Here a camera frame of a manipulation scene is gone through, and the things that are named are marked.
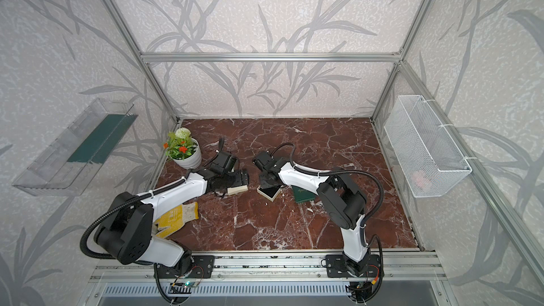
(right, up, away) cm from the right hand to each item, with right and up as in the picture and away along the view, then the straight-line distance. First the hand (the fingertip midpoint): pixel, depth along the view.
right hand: (266, 179), depth 92 cm
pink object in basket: (+56, +4, -19) cm, 59 cm away
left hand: (-11, +1, -2) cm, 11 cm away
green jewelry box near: (+15, -6, -4) cm, 17 cm away
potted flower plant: (-35, +14, -4) cm, 38 cm away
